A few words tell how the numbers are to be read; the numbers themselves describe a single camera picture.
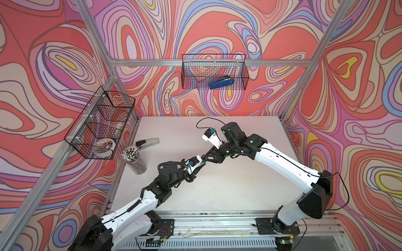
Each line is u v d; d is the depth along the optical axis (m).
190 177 0.68
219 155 0.64
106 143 0.71
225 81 0.89
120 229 0.45
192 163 0.62
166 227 0.73
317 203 0.41
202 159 0.69
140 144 0.99
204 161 0.72
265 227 0.73
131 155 0.78
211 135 0.64
